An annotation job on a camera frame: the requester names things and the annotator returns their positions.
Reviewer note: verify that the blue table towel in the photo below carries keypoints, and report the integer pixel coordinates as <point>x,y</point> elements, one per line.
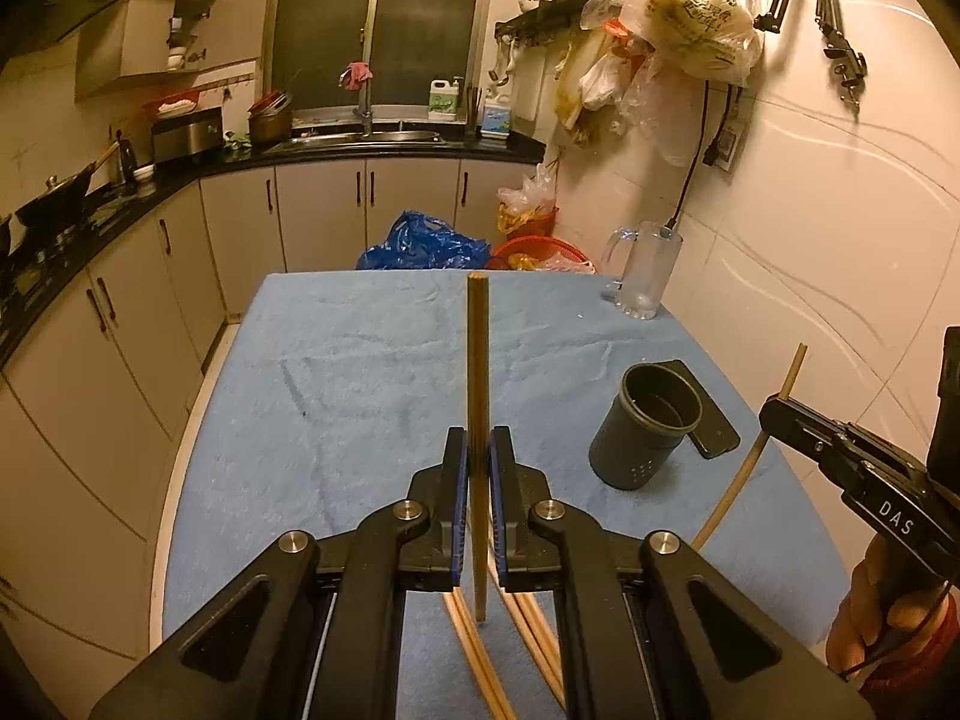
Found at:
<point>339,386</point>

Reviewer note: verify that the sink faucet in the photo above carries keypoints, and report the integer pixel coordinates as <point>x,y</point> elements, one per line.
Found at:
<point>357,77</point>

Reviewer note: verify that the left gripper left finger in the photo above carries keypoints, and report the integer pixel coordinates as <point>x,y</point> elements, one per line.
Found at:
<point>433,520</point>

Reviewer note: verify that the right hand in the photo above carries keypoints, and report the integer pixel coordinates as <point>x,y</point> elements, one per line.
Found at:
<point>863,615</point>

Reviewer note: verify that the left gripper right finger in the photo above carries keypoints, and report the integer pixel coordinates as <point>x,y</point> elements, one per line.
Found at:
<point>524,560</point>

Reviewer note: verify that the upper wall cabinet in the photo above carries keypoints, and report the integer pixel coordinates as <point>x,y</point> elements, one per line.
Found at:
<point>143,42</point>

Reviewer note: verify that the lower kitchen cabinets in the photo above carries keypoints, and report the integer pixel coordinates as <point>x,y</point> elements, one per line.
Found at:
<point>94,401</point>

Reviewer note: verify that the dark grey utensil cup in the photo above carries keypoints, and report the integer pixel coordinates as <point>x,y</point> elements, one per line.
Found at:
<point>653,411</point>

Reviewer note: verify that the black wok on stove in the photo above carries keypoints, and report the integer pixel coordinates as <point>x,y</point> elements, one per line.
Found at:
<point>63,201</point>

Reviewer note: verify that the black smartphone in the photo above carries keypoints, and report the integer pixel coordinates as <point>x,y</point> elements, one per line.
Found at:
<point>714,436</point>

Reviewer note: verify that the hanging plastic bags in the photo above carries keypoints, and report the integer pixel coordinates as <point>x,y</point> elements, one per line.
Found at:
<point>646,63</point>

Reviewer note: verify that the green detergent bottle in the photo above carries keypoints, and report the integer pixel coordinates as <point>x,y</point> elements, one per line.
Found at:
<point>443,100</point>

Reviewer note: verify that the red plastic basin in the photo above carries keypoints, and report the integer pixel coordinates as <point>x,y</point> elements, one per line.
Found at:
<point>540,253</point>

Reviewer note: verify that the kitchen window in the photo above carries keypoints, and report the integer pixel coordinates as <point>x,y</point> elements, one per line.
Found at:
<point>406,43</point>

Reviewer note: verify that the steel toaster box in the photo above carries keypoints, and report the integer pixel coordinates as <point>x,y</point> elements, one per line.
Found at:
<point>187,135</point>

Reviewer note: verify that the chopstick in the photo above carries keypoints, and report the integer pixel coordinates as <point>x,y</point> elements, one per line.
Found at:
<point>750,462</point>
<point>480,665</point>
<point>539,639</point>
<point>478,427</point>

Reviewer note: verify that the glass beer mug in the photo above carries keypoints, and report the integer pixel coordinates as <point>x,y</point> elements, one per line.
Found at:
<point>654,250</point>

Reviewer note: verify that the blue plastic bag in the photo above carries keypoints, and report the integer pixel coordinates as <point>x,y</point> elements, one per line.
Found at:
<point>422,242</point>

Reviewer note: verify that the copper pot by sink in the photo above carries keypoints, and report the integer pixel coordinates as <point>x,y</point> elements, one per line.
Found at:
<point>270,119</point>

